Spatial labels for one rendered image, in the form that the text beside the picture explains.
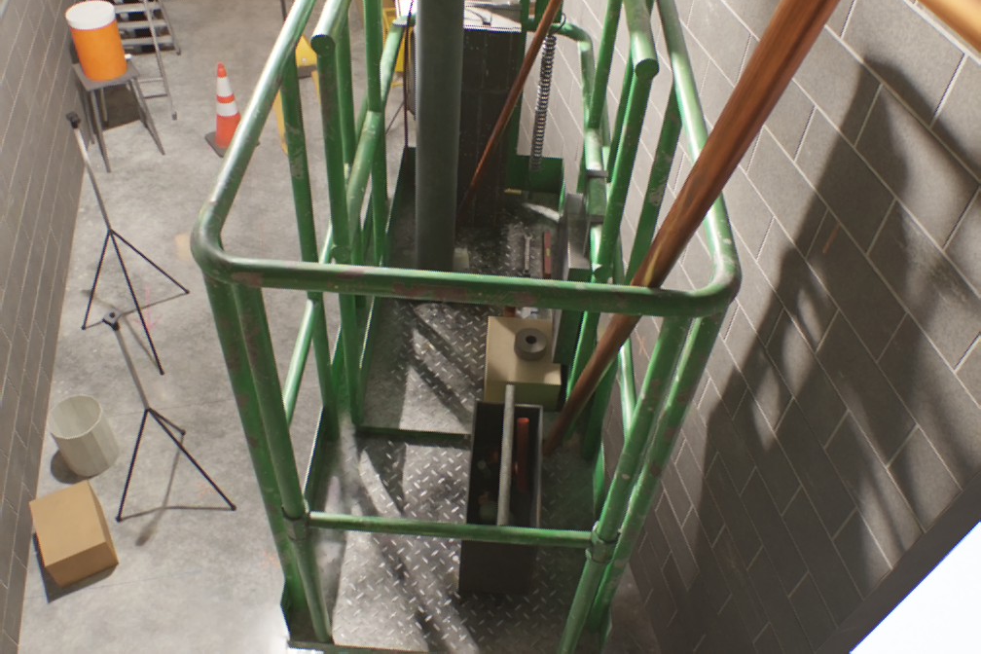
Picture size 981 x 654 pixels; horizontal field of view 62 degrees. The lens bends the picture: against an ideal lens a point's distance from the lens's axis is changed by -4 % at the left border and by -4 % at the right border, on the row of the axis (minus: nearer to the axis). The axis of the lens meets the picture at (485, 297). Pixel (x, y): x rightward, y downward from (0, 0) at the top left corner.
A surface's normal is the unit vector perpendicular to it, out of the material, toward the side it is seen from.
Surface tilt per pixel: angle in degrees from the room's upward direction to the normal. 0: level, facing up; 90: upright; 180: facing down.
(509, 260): 0
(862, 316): 90
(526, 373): 0
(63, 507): 0
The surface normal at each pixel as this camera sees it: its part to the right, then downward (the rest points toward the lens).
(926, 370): -0.97, 0.13
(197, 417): 0.06, -0.69
